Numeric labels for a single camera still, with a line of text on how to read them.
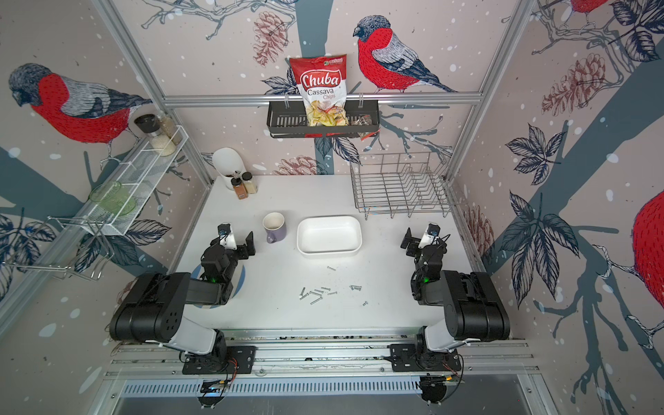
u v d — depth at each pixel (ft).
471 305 1.48
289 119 3.11
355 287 2.88
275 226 3.13
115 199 2.13
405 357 2.40
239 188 3.62
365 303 2.75
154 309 1.49
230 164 3.69
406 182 3.74
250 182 3.64
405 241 2.75
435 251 2.46
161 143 2.74
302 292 2.87
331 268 3.03
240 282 2.88
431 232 2.50
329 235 3.28
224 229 2.55
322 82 2.63
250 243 2.80
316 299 2.81
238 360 2.39
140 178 2.60
